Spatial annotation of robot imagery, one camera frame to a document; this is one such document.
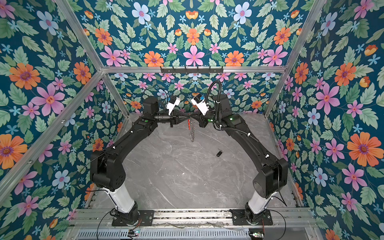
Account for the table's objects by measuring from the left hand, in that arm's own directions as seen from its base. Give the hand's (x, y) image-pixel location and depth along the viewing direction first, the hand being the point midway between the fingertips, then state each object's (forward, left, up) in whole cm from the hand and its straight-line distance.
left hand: (189, 113), depth 72 cm
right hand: (+1, -1, -1) cm, 2 cm away
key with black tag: (-4, -17, -35) cm, 39 cm away
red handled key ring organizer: (-4, 0, -6) cm, 7 cm away
